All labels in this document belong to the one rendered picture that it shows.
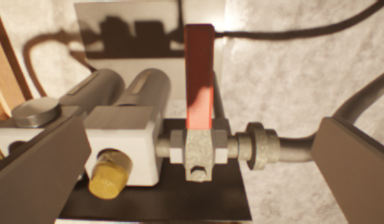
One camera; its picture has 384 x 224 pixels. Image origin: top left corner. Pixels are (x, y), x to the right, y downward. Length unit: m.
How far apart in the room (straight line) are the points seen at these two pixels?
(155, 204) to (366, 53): 0.74
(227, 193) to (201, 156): 0.07
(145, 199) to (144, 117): 0.09
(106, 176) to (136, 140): 0.04
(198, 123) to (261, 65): 0.53
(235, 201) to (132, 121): 0.14
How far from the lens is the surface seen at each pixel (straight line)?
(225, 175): 0.27
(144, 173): 0.24
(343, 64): 0.79
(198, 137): 0.19
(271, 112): 0.76
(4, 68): 0.82
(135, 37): 0.65
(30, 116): 0.26
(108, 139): 0.22
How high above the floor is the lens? 0.62
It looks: 60 degrees down
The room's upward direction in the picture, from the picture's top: 177 degrees counter-clockwise
